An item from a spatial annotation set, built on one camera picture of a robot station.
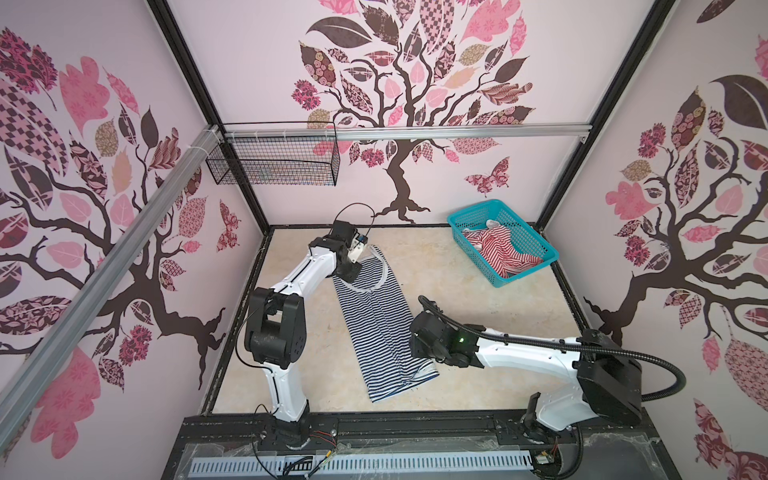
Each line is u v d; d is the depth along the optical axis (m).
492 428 0.74
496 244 1.07
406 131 0.95
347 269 0.82
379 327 0.92
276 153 0.95
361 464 0.70
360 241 0.86
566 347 0.46
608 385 0.42
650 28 0.71
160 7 0.66
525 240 1.07
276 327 0.50
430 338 0.63
